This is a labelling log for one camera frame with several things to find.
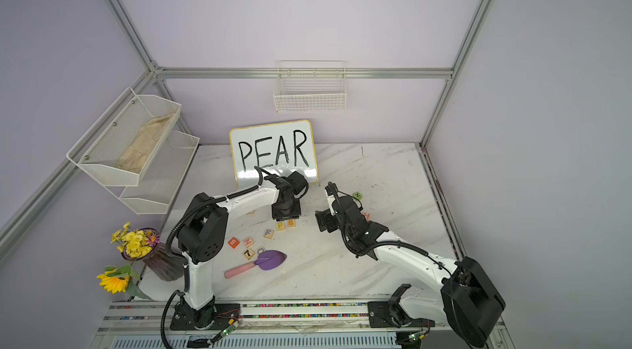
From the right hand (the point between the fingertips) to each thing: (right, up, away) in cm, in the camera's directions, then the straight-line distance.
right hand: (324, 208), depth 83 cm
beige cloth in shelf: (-60, +17, -8) cm, 63 cm away
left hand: (-13, -6, +9) cm, 17 cm away
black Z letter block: (-27, -17, +3) cm, 32 cm away
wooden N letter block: (-28, -13, +5) cm, 31 cm away
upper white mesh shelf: (-64, +20, -8) cm, 67 cm away
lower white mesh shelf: (-63, +8, +10) cm, 65 cm away
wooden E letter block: (-13, -7, +10) cm, 18 cm away
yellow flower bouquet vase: (-49, -6, -18) cm, 52 cm away
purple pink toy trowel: (-20, -18, 0) cm, 27 cm away
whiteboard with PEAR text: (-15, +23, +18) cm, 33 cm away
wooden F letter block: (-21, -11, +7) cm, 25 cm away
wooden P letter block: (-16, -8, +8) cm, 20 cm away
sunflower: (-52, -14, -23) cm, 58 cm away
